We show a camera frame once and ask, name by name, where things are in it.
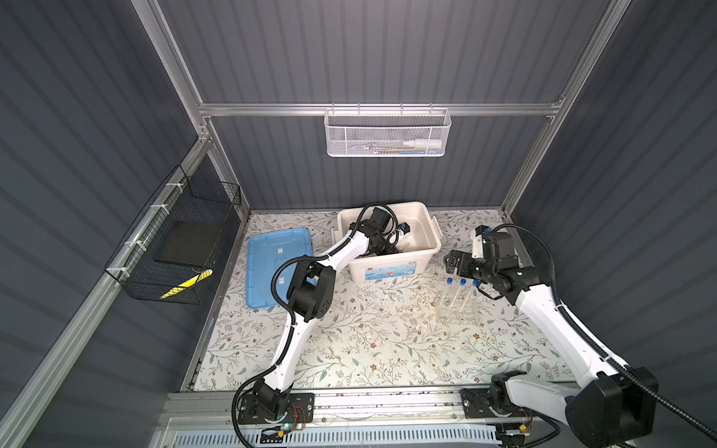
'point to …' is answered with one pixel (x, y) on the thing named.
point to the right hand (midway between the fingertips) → (462, 262)
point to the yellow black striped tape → (187, 285)
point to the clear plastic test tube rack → (449, 314)
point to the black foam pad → (189, 243)
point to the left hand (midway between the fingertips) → (393, 251)
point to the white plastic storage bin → (418, 238)
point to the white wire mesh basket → (386, 132)
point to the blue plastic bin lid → (265, 251)
